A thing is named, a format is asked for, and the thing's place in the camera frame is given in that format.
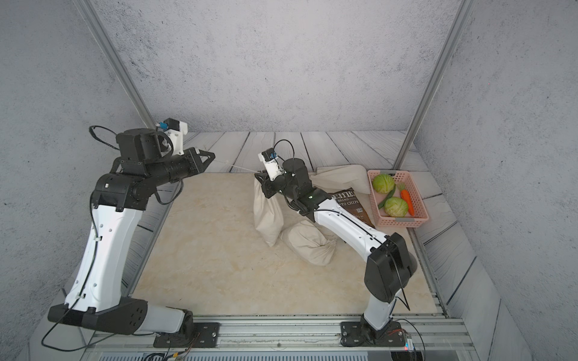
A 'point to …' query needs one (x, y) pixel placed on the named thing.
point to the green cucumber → (390, 194)
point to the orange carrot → (405, 195)
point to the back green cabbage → (383, 183)
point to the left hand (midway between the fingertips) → (214, 152)
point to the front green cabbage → (396, 207)
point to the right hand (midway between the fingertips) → (261, 175)
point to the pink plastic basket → (421, 214)
